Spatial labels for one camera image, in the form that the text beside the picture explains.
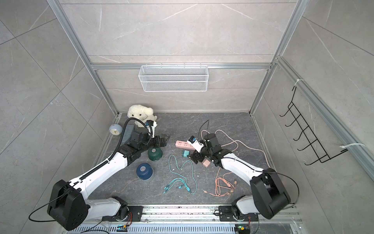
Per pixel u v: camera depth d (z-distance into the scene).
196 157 0.75
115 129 1.00
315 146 0.64
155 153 0.85
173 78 1.00
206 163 0.89
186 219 0.73
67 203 0.40
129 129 1.07
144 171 0.78
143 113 0.96
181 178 0.85
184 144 0.98
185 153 0.94
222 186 0.82
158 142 0.71
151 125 0.71
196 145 0.74
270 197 0.42
